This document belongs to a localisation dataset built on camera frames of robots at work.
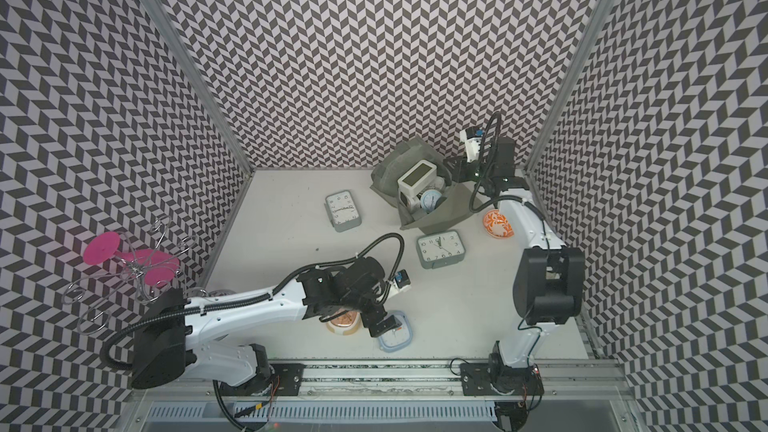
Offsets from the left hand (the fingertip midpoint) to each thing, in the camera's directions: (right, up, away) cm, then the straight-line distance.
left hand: (389, 309), depth 75 cm
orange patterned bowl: (+35, +19, +24) cm, 47 cm away
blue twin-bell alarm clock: (+13, +28, +22) cm, 38 cm away
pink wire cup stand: (-48, +14, -16) cm, 53 cm away
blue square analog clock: (+2, -8, +2) cm, 9 cm away
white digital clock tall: (+6, +33, +19) cm, 39 cm away
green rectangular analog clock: (+16, +12, +19) cm, 27 cm away
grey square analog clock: (-17, +24, +27) cm, 40 cm away
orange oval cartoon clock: (-12, -5, +4) cm, 14 cm away
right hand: (+16, +38, +11) cm, 43 cm away
